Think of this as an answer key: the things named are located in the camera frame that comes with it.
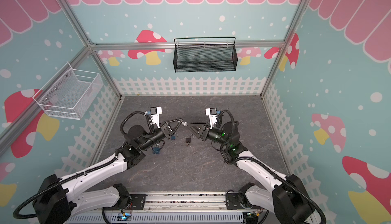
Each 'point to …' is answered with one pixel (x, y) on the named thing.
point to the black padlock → (188, 140)
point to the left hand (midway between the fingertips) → (183, 123)
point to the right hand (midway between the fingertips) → (188, 126)
